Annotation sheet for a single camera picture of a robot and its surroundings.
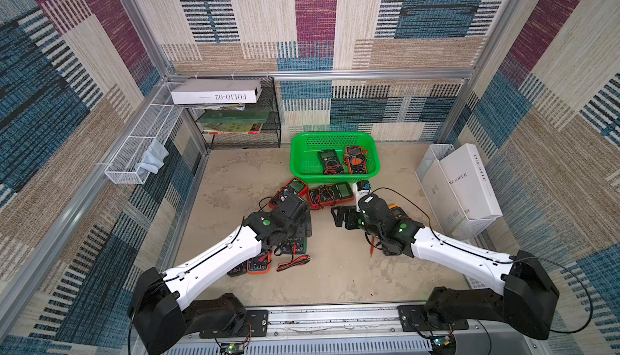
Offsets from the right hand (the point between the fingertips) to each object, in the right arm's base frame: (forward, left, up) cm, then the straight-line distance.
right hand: (341, 207), depth 81 cm
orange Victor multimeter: (-15, +27, -12) cm, 33 cm away
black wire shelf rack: (+46, +31, -11) cm, 57 cm away
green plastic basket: (+32, +13, -15) cm, 38 cm away
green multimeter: (+30, +2, -11) cm, 32 cm away
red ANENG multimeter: (+13, +5, -12) cm, 19 cm away
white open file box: (+5, -36, -3) cm, 37 cm away
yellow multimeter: (+5, -23, -13) cm, 26 cm away
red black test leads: (-16, +14, -5) cm, 21 cm away
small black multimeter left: (-16, +34, -12) cm, 39 cm away
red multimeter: (+16, +17, -10) cm, 25 cm away
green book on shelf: (+32, +39, +11) cm, 52 cm away
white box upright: (+7, -44, +3) cm, 44 cm away
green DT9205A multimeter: (-12, +13, -1) cm, 18 cm away
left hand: (-4, +14, -2) cm, 15 cm away
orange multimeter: (+31, -9, -11) cm, 34 cm away
